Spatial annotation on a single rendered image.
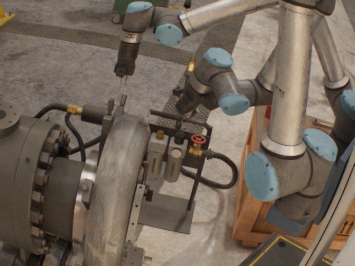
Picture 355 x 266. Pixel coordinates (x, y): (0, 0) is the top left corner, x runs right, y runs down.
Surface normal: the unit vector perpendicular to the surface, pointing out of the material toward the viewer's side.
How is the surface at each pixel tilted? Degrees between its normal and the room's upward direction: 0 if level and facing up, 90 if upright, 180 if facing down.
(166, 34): 93
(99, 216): 51
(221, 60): 19
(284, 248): 0
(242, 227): 90
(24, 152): 23
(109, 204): 44
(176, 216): 0
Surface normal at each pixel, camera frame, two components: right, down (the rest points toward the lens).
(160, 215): 0.18, -0.82
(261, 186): -0.87, 0.21
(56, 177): 0.06, -0.58
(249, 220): -0.13, 0.53
